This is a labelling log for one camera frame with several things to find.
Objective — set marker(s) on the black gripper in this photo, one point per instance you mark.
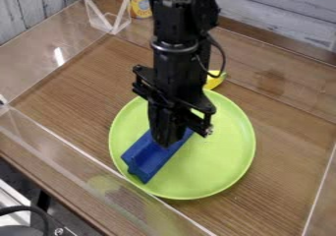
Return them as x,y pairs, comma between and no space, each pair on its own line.
172,87

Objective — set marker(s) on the yellow labelled can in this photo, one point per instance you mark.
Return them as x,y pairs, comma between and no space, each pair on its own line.
140,9

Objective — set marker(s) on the clear acrylic front wall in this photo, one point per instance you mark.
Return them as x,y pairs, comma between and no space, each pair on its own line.
86,184

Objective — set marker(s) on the blue star-profile block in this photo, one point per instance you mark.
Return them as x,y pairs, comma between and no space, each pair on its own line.
145,156

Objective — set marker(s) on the green round plate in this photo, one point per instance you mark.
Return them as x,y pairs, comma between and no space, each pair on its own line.
208,164

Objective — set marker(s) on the yellow banana slice toy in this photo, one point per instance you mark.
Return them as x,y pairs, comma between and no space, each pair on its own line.
213,82

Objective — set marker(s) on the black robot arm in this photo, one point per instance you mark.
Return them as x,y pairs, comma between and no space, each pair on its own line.
182,23

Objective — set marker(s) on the clear acrylic corner bracket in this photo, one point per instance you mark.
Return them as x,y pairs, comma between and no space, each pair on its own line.
109,22

